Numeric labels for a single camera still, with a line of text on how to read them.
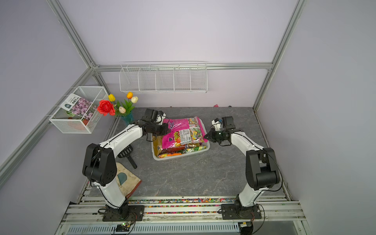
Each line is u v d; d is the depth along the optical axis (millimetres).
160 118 852
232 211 738
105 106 700
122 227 714
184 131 889
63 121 683
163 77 990
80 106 739
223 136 774
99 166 476
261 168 469
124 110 812
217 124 847
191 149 847
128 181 840
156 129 780
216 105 1231
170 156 826
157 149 864
